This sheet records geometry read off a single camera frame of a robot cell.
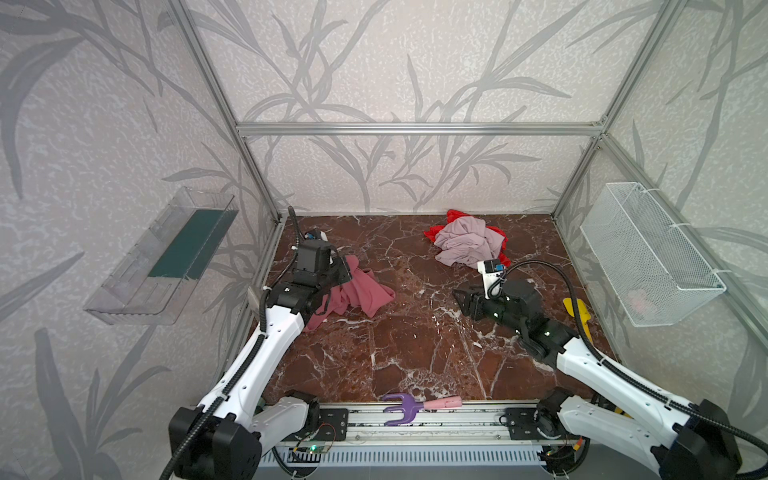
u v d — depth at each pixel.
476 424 0.75
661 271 0.62
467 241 0.99
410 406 0.75
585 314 0.92
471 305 0.69
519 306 0.58
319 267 0.59
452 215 1.12
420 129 0.95
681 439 0.39
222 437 0.37
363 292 0.85
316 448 0.71
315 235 0.69
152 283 0.64
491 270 0.68
